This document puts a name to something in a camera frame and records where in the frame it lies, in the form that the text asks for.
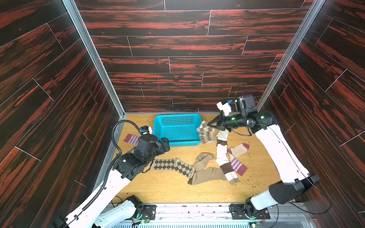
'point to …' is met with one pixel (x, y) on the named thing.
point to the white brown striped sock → (221, 157)
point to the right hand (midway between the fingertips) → (210, 123)
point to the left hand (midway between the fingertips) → (163, 142)
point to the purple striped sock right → (238, 167)
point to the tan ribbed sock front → (207, 175)
